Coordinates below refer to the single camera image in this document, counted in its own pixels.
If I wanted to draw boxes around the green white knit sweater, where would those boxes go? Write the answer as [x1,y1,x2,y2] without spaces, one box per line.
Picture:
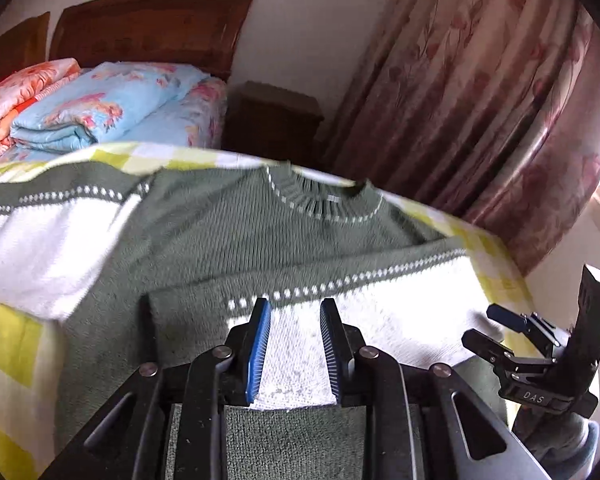
[0,162,503,479]

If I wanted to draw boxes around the grey gloved right hand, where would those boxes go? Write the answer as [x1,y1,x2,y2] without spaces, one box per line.
[513,406,600,479]

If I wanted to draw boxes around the dark wooden nightstand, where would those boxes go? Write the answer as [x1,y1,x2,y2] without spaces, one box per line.
[221,80,324,167]

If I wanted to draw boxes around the pink floral curtain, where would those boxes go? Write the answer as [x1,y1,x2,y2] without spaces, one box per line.
[322,0,600,273]

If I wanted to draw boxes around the yellow checked bed sheet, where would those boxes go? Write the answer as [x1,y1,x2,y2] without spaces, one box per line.
[0,143,533,479]

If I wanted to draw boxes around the light blue floral quilt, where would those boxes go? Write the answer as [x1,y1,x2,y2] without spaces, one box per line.
[10,62,218,154]

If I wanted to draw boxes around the large dark wooden headboard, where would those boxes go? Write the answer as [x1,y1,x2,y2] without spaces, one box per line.
[48,0,253,81]

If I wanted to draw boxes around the pink floral folded quilt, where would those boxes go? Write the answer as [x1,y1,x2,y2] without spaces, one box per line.
[0,58,81,157]

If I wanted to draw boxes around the small dark wooden headboard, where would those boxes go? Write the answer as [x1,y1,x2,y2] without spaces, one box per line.
[0,12,50,82]

